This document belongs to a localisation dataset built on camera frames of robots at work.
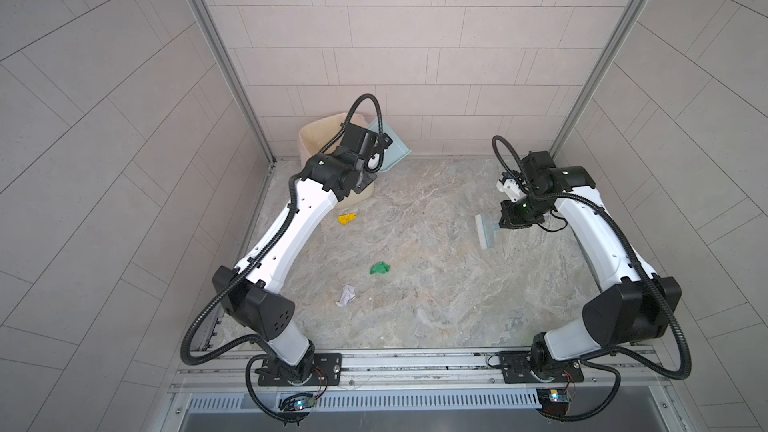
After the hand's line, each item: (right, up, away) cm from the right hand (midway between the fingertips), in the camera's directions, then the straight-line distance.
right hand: (500, 220), depth 78 cm
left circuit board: (-49, -39, -13) cm, 64 cm away
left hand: (-36, +16, -2) cm, 40 cm away
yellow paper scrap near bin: (-45, -2, +20) cm, 49 cm away
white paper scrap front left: (-41, -21, +4) cm, 46 cm away
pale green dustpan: (-28, +18, -1) cm, 33 cm away
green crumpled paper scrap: (-33, -15, +9) cm, 37 cm away
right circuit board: (+9, -40, -10) cm, 42 cm away
